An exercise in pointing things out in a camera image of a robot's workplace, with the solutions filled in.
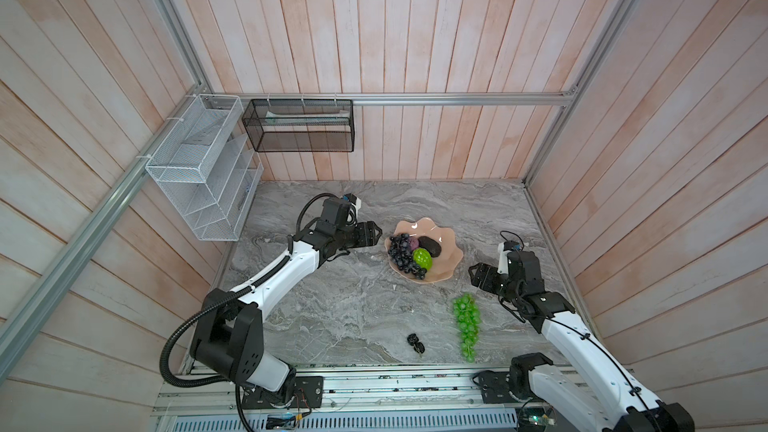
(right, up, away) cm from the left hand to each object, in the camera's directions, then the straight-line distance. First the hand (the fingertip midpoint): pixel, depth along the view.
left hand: (373, 238), depth 84 cm
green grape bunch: (+27, -21, -3) cm, 34 cm away
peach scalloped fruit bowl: (+22, -10, +10) cm, 26 cm away
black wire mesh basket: (-26, +38, +20) cm, 50 cm away
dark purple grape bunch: (+8, -5, +6) cm, 11 cm away
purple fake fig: (+13, -3, +11) cm, 17 cm away
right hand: (+31, -9, 0) cm, 32 cm away
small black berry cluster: (+11, -28, -4) cm, 30 cm away
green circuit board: (+40, -43, -14) cm, 60 cm away
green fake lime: (+15, -7, +6) cm, 17 cm away
